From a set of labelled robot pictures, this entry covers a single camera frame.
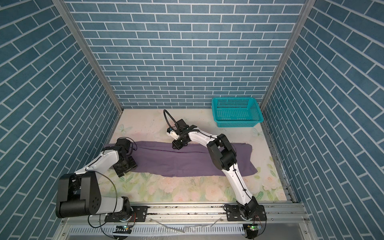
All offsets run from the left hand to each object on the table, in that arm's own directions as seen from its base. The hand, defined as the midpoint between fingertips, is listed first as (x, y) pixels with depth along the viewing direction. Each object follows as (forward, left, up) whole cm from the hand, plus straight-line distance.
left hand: (131, 168), depth 87 cm
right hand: (+16, -23, 0) cm, 28 cm away
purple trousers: (+7, -16, -2) cm, 18 cm away
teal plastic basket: (+46, -72, 0) cm, 85 cm away
